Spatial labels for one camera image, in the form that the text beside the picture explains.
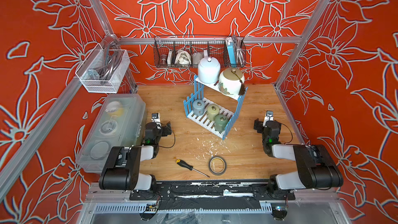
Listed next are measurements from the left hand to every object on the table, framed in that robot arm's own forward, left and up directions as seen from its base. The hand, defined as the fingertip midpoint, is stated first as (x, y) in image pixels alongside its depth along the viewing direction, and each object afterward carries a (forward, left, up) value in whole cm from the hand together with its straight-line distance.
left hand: (162, 121), depth 93 cm
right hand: (+5, -62, +3) cm, 62 cm away
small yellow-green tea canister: (+7, -31, +5) cm, 32 cm away
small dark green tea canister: (0, -36, +5) cm, 36 cm away
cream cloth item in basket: (+28, -12, +27) cm, 40 cm away
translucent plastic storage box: (-7, +21, +10) cm, 24 cm away
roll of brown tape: (-26, -34, -5) cm, 43 cm away
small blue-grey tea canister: (+9, -22, +4) cm, 24 cm away
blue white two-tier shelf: (+5, -25, -4) cm, 26 cm away
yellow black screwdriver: (-24, -18, -4) cm, 30 cm away
